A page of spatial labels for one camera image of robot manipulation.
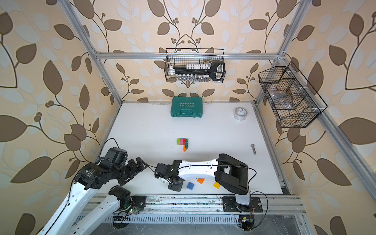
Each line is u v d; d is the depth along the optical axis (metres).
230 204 0.72
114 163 0.54
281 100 0.70
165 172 0.62
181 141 0.95
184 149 0.94
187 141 0.96
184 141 0.95
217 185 0.80
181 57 0.91
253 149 0.94
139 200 0.76
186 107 1.12
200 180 0.81
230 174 0.49
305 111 0.71
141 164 0.65
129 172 0.62
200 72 0.84
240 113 1.12
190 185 0.79
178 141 0.96
